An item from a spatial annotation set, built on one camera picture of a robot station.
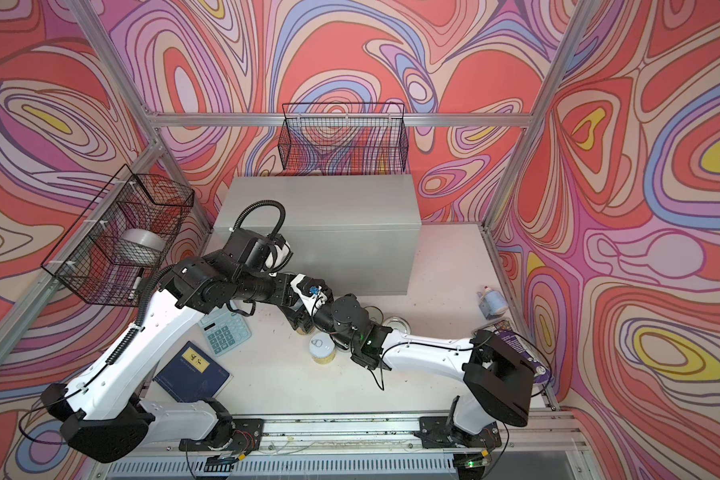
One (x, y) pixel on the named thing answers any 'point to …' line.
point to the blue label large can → (396, 322)
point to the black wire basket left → (115, 249)
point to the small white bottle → (492, 303)
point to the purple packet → (505, 331)
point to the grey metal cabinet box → (359, 234)
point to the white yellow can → (322, 348)
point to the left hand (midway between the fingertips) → (297, 287)
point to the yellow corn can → (300, 331)
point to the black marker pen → (137, 283)
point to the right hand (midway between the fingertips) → (291, 295)
